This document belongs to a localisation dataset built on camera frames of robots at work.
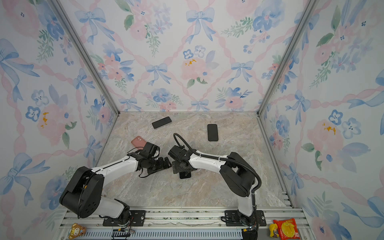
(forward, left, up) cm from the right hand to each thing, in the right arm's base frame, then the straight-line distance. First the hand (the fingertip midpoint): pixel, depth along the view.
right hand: (181, 167), depth 89 cm
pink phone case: (+19, +31, -2) cm, 36 cm away
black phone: (+36, +18, -1) cm, 40 cm away
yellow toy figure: (-30, -45, 0) cm, 54 cm away
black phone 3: (+29, -21, -3) cm, 36 cm away
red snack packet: (-30, -52, -1) cm, 60 cm away
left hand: (0, +9, +1) cm, 9 cm away
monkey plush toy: (-32, +45, +3) cm, 56 cm away
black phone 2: (-9, -3, +10) cm, 14 cm away
